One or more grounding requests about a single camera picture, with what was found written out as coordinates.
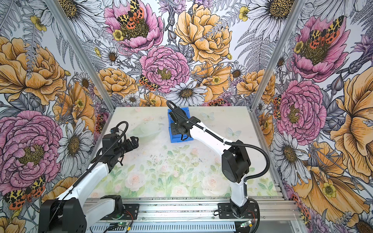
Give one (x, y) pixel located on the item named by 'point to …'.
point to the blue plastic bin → (177, 138)
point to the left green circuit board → (122, 224)
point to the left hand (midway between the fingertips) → (132, 145)
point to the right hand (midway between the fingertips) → (177, 131)
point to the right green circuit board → (244, 224)
